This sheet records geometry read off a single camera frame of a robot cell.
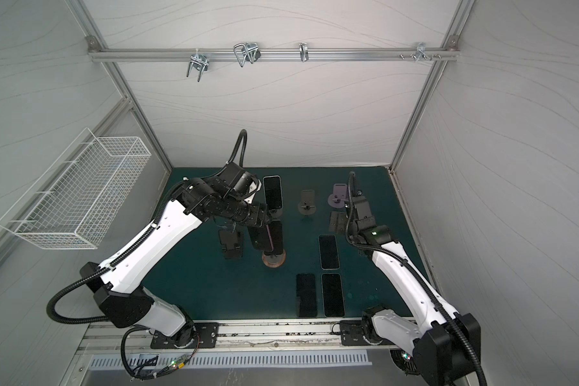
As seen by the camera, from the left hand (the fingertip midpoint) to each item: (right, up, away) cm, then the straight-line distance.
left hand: (266, 216), depth 70 cm
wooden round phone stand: (+1, -20, +20) cm, 28 cm away
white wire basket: (-55, +5, -1) cm, 56 cm away
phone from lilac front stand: (+21, -16, +21) cm, 34 cm away
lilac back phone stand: (+27, +3, +34) cm, 44 cm away
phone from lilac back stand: (+12, -28, +9) cm, 32 cm away
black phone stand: (-15, -12, +18) cm, 26 cm away
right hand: (+28, 0, +11) cm, 30 cm away
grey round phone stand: (+14, +1, +31) cm, 34 cm away
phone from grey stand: (+21, -28, +9) cm, 36 cm away
